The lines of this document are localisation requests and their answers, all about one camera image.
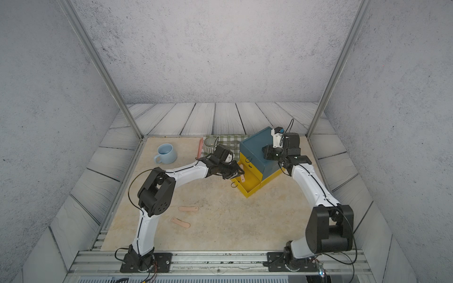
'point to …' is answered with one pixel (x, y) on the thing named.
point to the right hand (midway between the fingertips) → (263, 151)
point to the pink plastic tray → (200, 149)
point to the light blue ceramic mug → (166, 154)
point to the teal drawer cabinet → (251, 149)
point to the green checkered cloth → (231, 142)
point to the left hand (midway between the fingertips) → (247, 174)
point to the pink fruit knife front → (180, 222)
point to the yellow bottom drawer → (252, 184)
